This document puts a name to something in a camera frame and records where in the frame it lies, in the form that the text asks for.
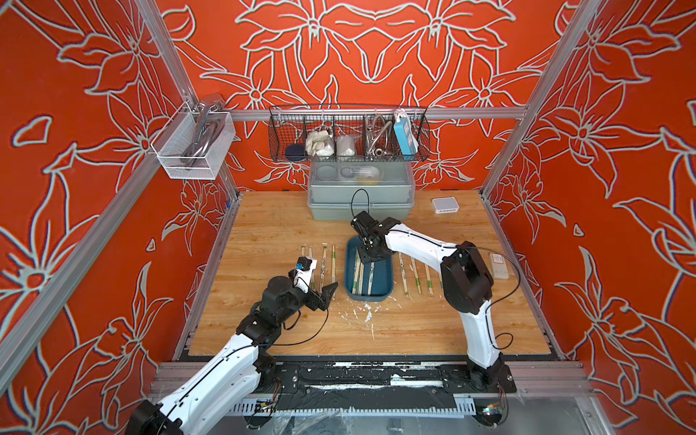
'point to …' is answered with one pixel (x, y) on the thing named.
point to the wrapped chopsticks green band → (372, 264)
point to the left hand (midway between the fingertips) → (324, 276)
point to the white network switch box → (445, 205)
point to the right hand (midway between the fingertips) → (362, 257)
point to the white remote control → (499, 265)
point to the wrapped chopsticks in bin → (357, 287)
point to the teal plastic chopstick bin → (382, 285)
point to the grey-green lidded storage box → (339, 190)
